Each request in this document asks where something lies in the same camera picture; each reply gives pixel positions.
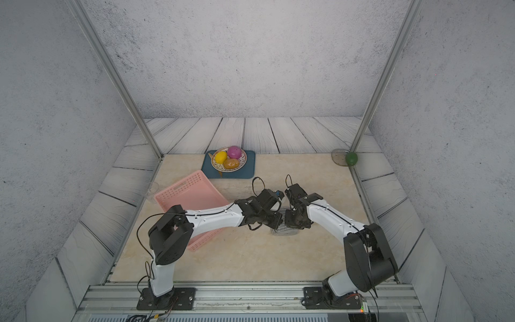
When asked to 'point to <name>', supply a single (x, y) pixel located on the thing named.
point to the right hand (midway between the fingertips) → (292, 223)
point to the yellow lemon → (220, 157)
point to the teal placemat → (247, 172)
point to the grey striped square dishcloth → (281, 229)
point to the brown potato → (231, 163)
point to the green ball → (351, 158)
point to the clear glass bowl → (338, 155)
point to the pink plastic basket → (193, 192)
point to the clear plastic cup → (153, 188)
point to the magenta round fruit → (234, 152)
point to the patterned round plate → (220, 167)
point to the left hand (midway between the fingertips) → (286, 223)
